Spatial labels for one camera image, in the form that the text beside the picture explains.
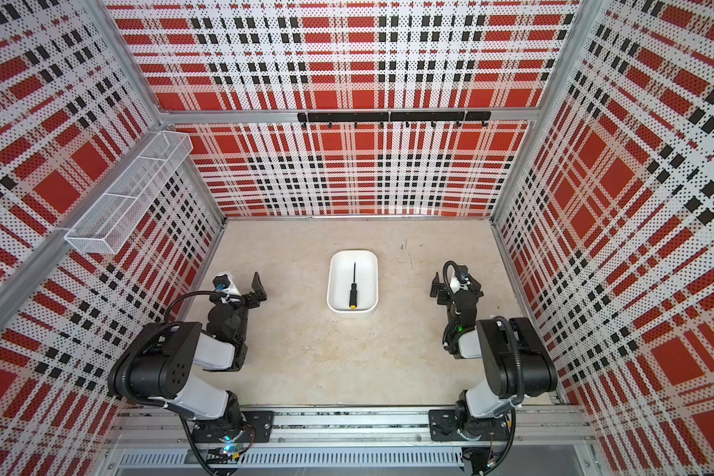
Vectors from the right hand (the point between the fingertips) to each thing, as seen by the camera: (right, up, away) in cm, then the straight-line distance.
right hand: (456, 273), depth 92 cm
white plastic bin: (-38, -2, +9) cm, 39 cm away
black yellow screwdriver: (-33, -8, +4) cm, 34 cm away
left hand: (-65, -1, -2) cm, 65 cm away
